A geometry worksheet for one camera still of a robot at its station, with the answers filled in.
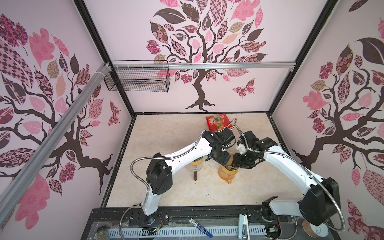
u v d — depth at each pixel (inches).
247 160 26.5
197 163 31.8
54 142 20.6
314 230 25.5
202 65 37.1
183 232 27.5
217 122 42.1
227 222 28.6
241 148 29.7
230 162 31.0
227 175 31.8
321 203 15.6
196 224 27.6
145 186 20.1
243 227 27.2
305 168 17.9
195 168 31.3
